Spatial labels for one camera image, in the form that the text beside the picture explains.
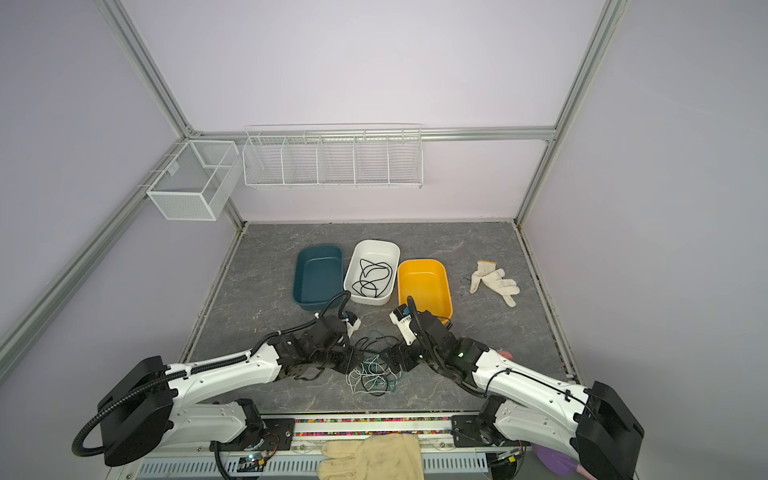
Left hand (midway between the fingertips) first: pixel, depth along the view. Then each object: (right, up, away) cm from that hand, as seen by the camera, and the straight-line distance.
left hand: (359, 362), depth 81 cm
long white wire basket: (-11, +62, +18) cm, 66 cm away
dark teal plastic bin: (-17, +22, +21) cm, 35 cm away
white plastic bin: (+2, +31, +28) cm, 42 cm away
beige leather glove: (+10, -19, -10) cm, 23 cm away
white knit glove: (+43, +21, +21) cm, 52 cm away
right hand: (+9, +4, -2) cm, 10 cm away
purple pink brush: (+50, -20, -11) cm, 55 cm away
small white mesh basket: (-57, +53, +18) cm, 80 cm away
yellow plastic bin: (+20, +20, +21) cm, 36 cm away
